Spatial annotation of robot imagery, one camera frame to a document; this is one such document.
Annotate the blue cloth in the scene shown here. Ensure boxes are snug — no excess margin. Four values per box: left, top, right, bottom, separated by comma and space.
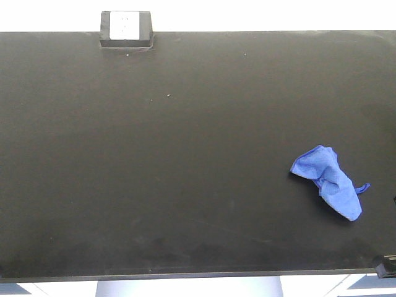
289, 144, 371, 222

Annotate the black power outlet box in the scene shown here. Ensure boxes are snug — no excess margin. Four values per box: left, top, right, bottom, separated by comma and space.
98, 11, 155, 51

